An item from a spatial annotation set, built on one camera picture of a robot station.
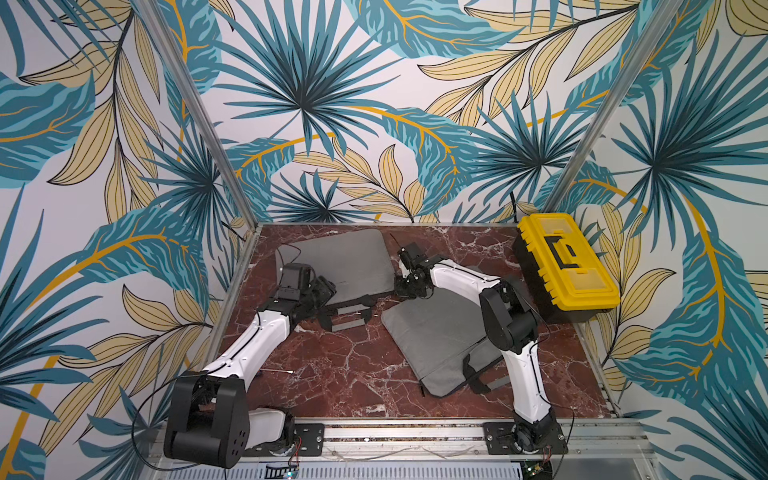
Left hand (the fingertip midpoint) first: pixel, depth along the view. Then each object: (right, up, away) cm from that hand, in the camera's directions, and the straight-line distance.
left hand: (331, 293), depth 87 cm
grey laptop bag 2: (+31, -13, +1) cm, 34 cm away
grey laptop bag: (+7, +7, +17) cm, 20 cm away
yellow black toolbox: (+67, +3, -3) cm, 67 cm away
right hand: (+20, -2, +13) cm, 24 cm away
